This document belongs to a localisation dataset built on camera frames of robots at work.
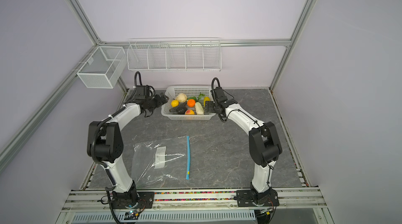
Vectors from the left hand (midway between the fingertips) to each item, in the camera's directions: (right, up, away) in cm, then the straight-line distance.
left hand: (166, 101), depth 97 cm
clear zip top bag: (+1, -34, -13) cm, 36 cm away
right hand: (+29, -4, -3) cm, 30 cm away
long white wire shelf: (+5, +31, +3) cm, 31 cm away
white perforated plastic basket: (+2, +8, +12) cm, 15 cm away
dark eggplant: (+8, -6, +5) cm, 11 cm away
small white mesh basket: (-40, +21, 0) cm, 45 cm away
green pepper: (+18, +2, +15) cm, 24 cm away
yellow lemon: (+3, -1, +11) cm, 11 cm away
